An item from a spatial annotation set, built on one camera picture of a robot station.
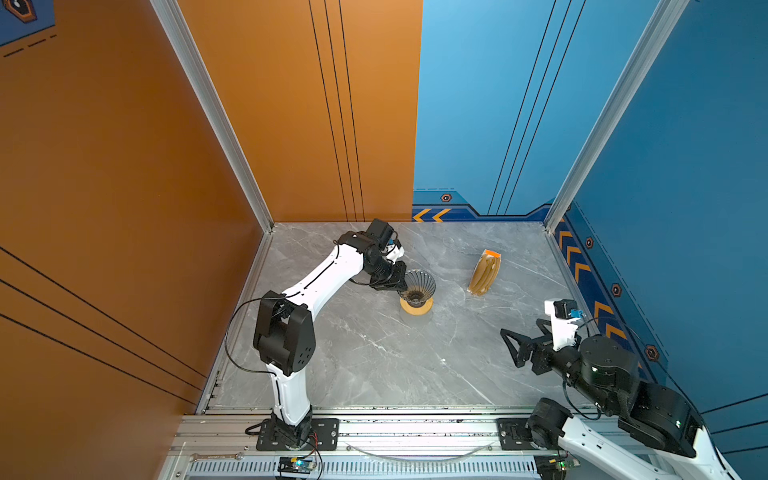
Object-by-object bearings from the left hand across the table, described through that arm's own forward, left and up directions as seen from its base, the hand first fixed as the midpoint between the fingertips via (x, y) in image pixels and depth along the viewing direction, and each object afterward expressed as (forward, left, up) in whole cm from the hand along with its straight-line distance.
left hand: (408, 285), depth 84 cm
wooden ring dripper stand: (-4, -3, -7) cm, 9 cm away
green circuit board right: (-40, -35, -17) cm, 56 cm away
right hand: (-18, -22, +11) cm, 31 cm away
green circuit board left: (-41, +26, -17) cm, 51 cm away
